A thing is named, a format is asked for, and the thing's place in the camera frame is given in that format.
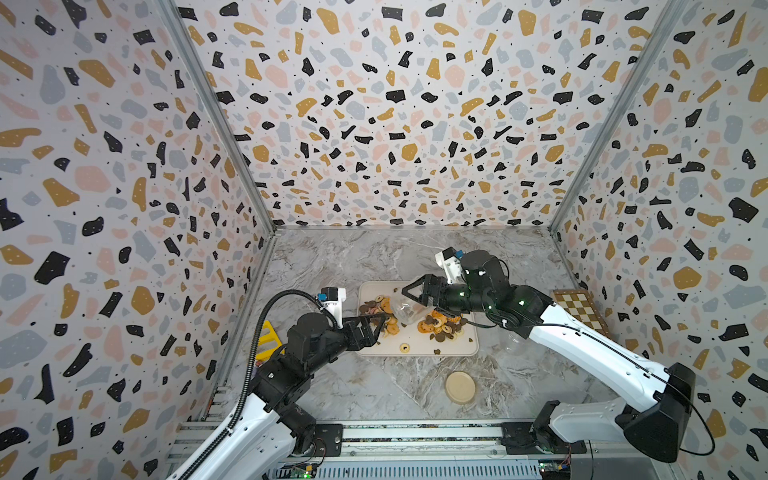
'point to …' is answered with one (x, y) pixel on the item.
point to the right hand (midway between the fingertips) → (411, 298)
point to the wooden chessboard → (580, 305)
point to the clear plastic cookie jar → (409, 311)
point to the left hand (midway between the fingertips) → (377, 318)
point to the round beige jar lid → (460, 387)
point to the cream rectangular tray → (410, 342)
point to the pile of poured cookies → (441, 326)
